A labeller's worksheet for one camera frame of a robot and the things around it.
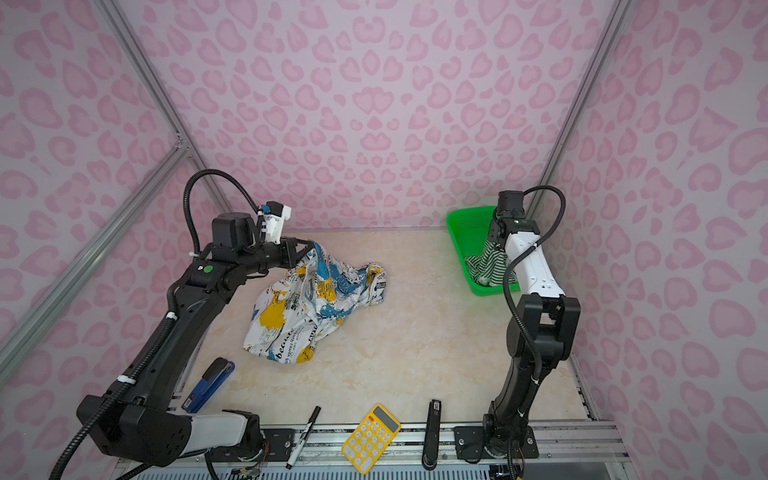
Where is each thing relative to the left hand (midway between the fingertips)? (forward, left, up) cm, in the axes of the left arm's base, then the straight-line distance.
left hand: (311, 239), depth 72 cm
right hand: (+14, -55, -11) cm, 58 cm away
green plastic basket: (+32, -49, -31) cm, 67 cm away
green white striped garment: (+9, -51, -25) cm, 57 cm away
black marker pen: (-37, +3, -32) cm, 49 cm away
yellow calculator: (-38, -13, -32) cm, 51 cm away
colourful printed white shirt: (-4, +2, -17) cm, 18 cm away
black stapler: (-39, -28, -31) cm, 57 cm away
